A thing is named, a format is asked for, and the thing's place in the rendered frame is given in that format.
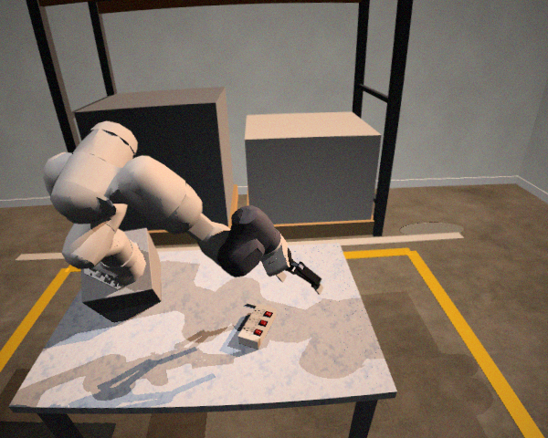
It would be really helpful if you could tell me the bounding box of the beige power strip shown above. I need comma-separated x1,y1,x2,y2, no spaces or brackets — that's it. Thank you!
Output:
238,303,276,349

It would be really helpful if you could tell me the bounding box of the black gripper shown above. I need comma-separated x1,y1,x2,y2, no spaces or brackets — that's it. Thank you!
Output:
276,248,323,295

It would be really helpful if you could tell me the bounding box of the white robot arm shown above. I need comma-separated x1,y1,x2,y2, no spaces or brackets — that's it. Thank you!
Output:
43,121,290,290

